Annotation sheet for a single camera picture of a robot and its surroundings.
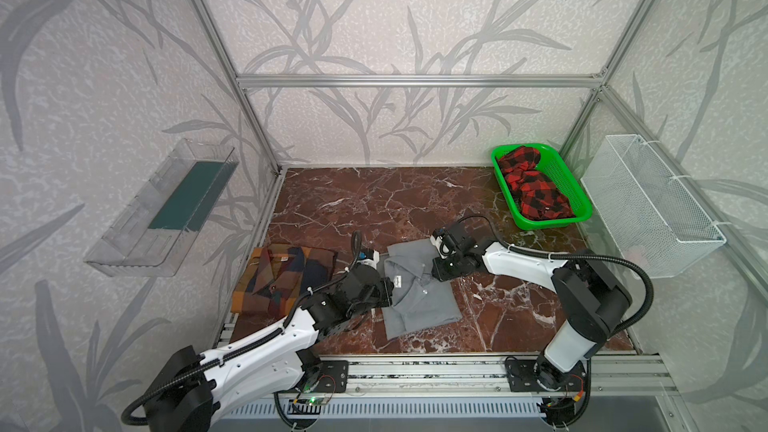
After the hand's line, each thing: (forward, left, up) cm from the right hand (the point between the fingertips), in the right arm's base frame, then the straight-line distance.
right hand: (435, 262), depth 91 cm
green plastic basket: (+39, -48, +2) cm, 62 cm away
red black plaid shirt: (+24, -37, +3) cm, 44 cm away
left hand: (-9, +10, +8) cm, 16 cm away
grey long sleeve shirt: (-12, +5, +2) cm, 14 cm away
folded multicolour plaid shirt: (-6, +48, +2) cm, 48 cm away
